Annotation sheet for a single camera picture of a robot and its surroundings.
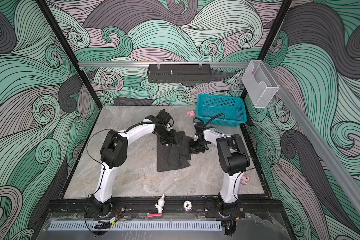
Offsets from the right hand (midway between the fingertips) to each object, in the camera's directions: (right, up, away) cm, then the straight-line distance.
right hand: (190, 151), depth 95 cm
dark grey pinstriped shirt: (-12, 0, -11) cm, 16 cm away
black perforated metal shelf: (-3, +51, 0) cm, 51 cm away
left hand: (-8, +6, -4) cm, 11 cm away
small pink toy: (+3, +25, +18) cm, 31 cm away
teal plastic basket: (+19, +31, +26) cm, 45 cm away
